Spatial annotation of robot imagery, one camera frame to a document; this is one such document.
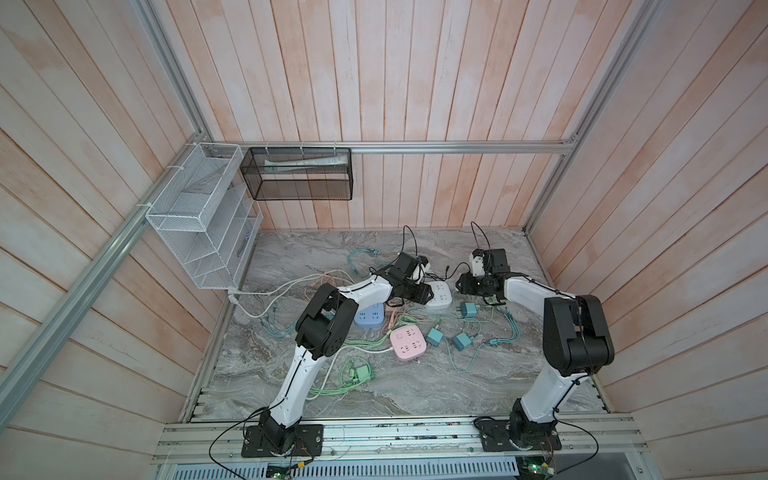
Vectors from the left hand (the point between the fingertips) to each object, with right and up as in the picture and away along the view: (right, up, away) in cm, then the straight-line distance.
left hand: (426, 298), depth 98 cm
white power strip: (+5, +1, 0) cm, 5 cm away
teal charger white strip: (+13, -3, -3) cm, 14 cm away
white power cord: (-56, -2, +1) cm, 56 cm away
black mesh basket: (-44, +44, +5) cm, 63 cm away
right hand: (+13, +5, +1) cm, 14 cm away
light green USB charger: (-21, -19, -16) cm, 32 cm away
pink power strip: (-7, -12, -10) cm, 17 cm away
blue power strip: (-19, -5, -6) cm, 20 cm away
